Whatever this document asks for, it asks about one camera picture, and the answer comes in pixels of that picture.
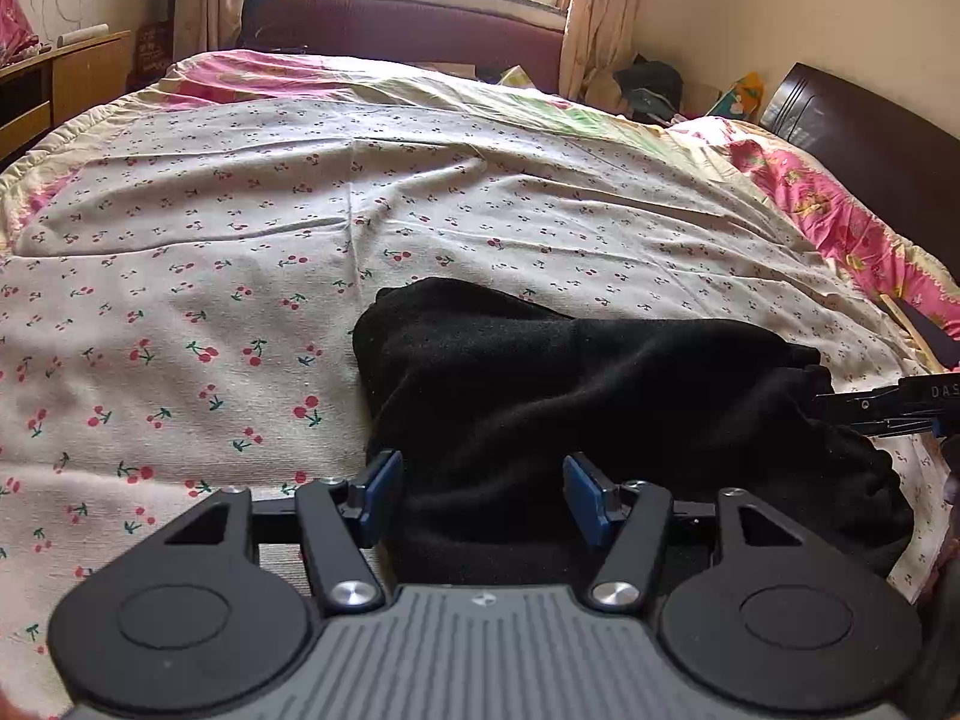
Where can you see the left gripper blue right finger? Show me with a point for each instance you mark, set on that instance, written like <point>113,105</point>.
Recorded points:
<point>593,501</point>

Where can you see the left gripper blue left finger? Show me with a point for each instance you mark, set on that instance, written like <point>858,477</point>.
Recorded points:
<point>371,498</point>

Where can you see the black pants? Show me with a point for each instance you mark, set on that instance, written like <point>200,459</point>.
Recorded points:
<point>485,395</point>

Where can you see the pink floral quilt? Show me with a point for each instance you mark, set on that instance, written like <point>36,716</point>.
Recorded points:
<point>893,271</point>

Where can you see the dark wooden headboard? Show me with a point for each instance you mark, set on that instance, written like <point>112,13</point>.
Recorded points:
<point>902,167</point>

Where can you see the cherry print bed sheet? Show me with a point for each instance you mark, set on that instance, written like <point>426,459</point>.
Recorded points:
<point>179,289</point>

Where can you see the colourful cartoon bag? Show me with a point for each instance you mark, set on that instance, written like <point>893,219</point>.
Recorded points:
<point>741,101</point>

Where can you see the dark clothes pile in corner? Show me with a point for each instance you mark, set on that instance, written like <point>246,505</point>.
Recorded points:
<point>652,91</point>

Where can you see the right beige curtain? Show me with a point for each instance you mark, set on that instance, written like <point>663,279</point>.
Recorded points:
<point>598,41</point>

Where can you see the maroon padded window bench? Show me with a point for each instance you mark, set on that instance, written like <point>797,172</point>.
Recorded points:
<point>405,31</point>

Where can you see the wooden tv cabinet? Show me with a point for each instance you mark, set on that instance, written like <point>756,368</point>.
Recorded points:
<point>48,90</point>

